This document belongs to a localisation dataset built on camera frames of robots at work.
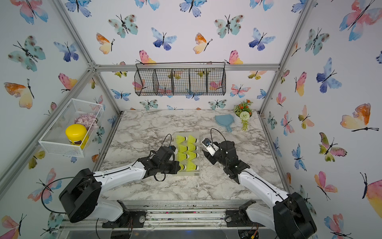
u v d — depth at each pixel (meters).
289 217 0.41
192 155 0.93
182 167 0.89
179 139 1.06
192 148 0.96
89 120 0.69
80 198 0.42
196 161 0.93
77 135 0.63
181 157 0.91
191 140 1.01
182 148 0.96
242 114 0.99
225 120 1.16
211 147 0.68
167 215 0.76
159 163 0.66
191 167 0.89
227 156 0.63
